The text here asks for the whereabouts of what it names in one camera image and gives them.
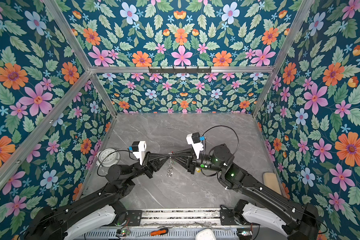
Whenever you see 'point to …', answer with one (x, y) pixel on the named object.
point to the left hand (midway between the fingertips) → (167, 158)
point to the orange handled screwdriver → (160, 231)
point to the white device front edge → (205, 234)
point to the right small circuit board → (244, 232)
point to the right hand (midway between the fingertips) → (173, 156)
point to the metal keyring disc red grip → (170, 168)
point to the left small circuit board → (120, 232)
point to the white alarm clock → (108, 157)
